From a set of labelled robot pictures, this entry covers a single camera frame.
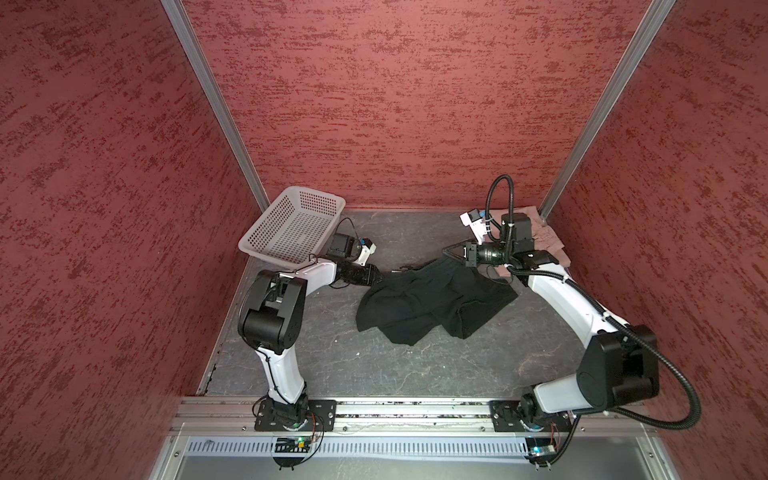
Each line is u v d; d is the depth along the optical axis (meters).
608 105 0.89
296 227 1.14
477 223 0.73
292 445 0.71
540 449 0.71
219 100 0.87
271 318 0.49
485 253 0.71
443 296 0.88
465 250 0.73
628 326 0.45
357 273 0.84
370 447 0.78
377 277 0.90
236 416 0.76
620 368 0.43
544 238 1.07
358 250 0.85
